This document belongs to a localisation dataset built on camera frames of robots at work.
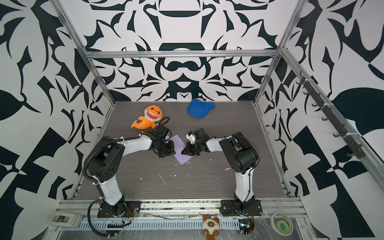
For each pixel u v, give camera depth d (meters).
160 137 0.78
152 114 1.02
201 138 0.80
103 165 0.48
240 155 0.52
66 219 0.70
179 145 0.95
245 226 0.71
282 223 0.70
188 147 0.86
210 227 0.67
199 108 1.11
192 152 0.87
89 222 0.69
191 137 0.92
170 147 0.85
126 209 0.72
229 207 0.74
